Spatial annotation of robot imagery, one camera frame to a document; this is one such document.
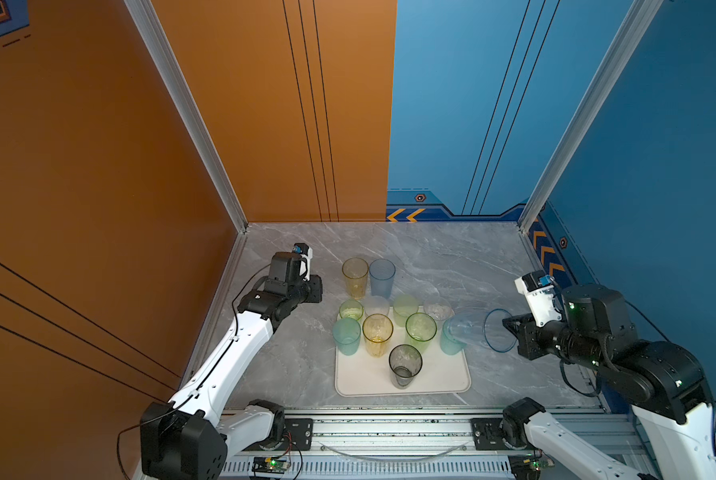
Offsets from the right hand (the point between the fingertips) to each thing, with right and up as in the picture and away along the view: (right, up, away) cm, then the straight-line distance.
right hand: (503, 319), depth 60 cm
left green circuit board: (-51, -37, +10) cm, 64 cm away
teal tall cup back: (-34, -10, +27) cm, 45 cm away
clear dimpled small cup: (-25, -2, +28) cm, 38 cm away
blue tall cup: (-24, +7, +29) cm, 38 cm away
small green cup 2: (-17, -3, +27) cm, 32 cm away
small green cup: (-33, -4, +32) cm, 46 cm away
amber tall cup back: (-25, -7, +17) cm, 31 cm away
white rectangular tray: (-29, -21, +23) cm, 43 cm away
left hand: (-41, +6, +21) cm, 47 cm away
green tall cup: (-12, -9, +25) cm, 30 cm away
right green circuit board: (+11, -37, +10) cm, 40 cm away
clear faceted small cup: (-6, -5, +32) cm, 33 cm away
